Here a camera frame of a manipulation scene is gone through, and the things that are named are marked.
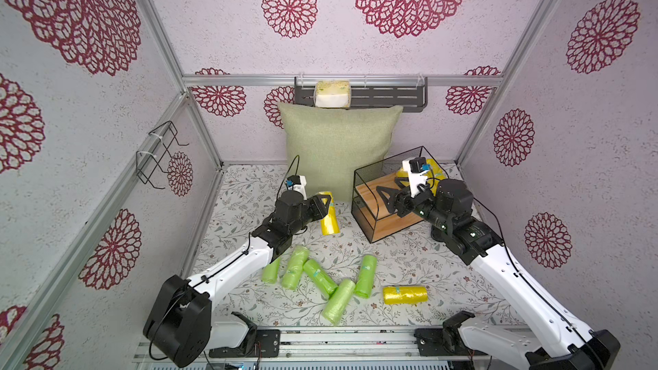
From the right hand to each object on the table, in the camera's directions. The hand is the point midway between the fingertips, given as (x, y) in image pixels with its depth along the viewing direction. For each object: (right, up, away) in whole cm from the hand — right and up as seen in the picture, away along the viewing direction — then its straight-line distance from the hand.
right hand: (386, 181), depth 69 cm
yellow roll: (-15, -12, +9) cm, 22 cm away
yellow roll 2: (+8, -35, +11) cm, 37 cm away
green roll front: (-13, -37, +12) cm, 41 cm away
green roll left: (-26, -25, +19) cm, 41 cm away
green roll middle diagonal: (-21, -28, +16) cm, 38 cm away
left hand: (-16, -6, +12) cm, 21 cm away
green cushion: (-13, +11, +19) cm, 26 cm away
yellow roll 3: (+21, +2, +19) cm, 28 cm away
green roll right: (-3, -31, +15) cm, 34 cm away
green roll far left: (-35, -30, +17) cm, 49 cm away
